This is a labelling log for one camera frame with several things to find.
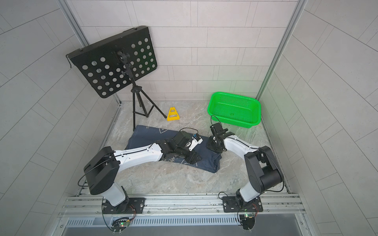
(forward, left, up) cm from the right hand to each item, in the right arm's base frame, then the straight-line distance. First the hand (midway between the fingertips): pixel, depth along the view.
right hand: (207, 146), depth 91 cm
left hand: (-9, +5, +6) cm, 12 cm away
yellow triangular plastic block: (+28, +23, 0) cm, 36 cm away
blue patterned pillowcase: (+11, +44, +1) cm, 45 cm away
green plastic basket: (+30, -24, -1) cm, 38 cm away
